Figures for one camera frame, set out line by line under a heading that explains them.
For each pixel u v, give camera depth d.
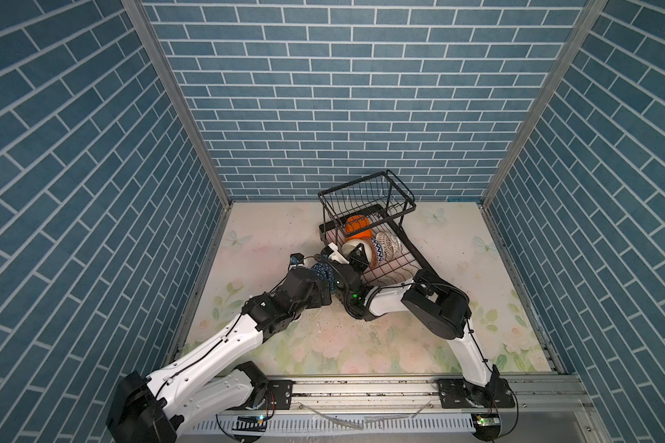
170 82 0.83
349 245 0.93
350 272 0.74
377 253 0.93
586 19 0.72
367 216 1.11
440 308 0.54
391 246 0.94
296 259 0.70
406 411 0.72
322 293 0.71
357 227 0.81
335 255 0.84
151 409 0.37
